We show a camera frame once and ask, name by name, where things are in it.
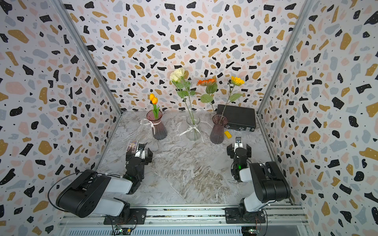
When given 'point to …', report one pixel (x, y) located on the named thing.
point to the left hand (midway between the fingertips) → (140, 148)
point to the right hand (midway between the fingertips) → (241, 144)
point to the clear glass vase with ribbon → (193, 132)
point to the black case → (239, 118)
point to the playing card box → (133, 145)
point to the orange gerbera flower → (211, 88)
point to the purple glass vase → (217, 134)
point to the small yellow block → (228, 134)
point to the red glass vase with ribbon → (158, 131)
